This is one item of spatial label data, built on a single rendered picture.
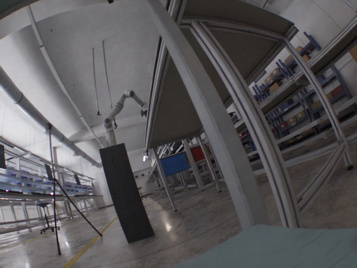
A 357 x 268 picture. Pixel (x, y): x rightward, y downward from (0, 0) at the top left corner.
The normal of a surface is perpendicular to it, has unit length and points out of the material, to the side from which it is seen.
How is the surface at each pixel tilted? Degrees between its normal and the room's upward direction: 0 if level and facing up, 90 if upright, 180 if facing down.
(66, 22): 180
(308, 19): 90
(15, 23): 180
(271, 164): 90
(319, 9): 90
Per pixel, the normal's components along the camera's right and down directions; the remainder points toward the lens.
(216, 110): 0.22, -0.36
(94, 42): 0.34, 0.90
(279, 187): -0.91, 0.25
